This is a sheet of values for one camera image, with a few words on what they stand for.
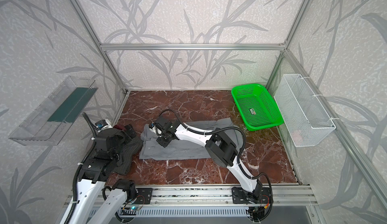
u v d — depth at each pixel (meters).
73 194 0.43
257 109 1.09
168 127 0.69
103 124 0.60
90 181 0.45
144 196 0.73
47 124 0.64
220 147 0.54
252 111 1.08
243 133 0.96
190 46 0.98
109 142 0.51
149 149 0.87
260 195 0.66
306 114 0.62
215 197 0.75
